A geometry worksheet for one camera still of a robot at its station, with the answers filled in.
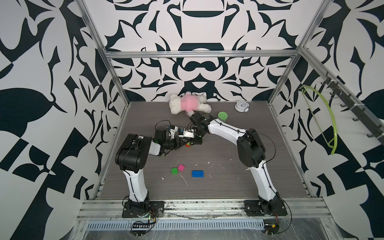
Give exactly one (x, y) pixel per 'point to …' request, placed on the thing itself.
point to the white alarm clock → (242, 106)
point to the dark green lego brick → (174, 171)
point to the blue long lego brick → (198, 173)
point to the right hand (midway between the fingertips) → (190, 137)
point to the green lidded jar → (222, 116)
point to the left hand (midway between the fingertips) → (186, 139)
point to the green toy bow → (336, 137)
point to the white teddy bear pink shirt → (188, 103)
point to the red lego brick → (187, 145)
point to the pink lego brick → (181, 167)
